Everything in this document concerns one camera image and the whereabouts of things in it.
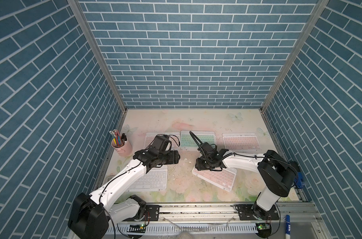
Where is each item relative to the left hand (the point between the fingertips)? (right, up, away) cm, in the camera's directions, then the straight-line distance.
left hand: (179, 158), depth 80 cm
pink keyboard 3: (+26, -13, +5) cm, 29 cm away
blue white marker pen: (+52, -30, -11) cm, 61 cm away
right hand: (+11, -8, +9) cm, 16 cm away
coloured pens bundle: (-36, +8, +7) cm, 38 cm away
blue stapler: (+69, -15, +5) cm, 71 cm away
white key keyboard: (-14, -13, +5) cm, 20 cm away
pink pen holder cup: (-33, +2, +9) cm, 34 cm away
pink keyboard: (-2, +12, -6) cm, 13 cm away
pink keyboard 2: (+42, +6, +22) cm, 48 cm away
